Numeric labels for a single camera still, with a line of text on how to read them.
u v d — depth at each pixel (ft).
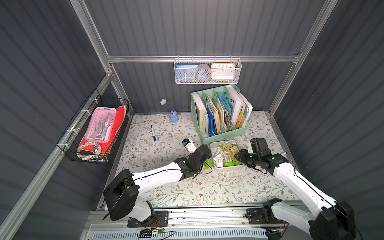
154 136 3.51
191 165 1.99
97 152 2.17
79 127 2.17
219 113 3.02
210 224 2.37
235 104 3.06
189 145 2.39
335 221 1.39
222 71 2.90
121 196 1.32
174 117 3.66
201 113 2.85
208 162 3.00
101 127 2.36
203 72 2.96
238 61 2.92
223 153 3.02
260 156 2.02
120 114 2.54
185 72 3.00
